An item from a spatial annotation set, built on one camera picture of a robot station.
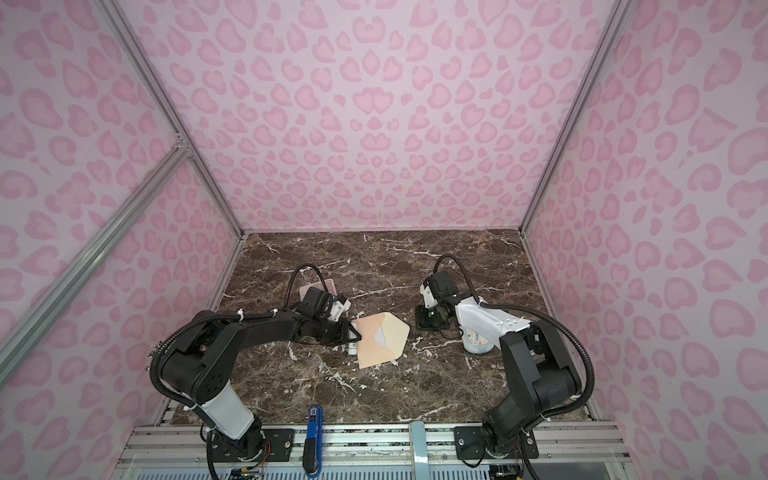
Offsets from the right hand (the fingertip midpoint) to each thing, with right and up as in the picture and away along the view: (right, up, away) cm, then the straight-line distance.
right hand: (417, 321), depth 89 cm
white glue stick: (-19, -7, -2) cm, 20 cm away
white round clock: (+17, -6, -1) cm, 18 cm away
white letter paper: (-11, -6, +3) cm, 13 cm away
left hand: (-17, -4, +1) cm, 17 cm away
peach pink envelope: (-14, -9, -1) cm, 17 cm away
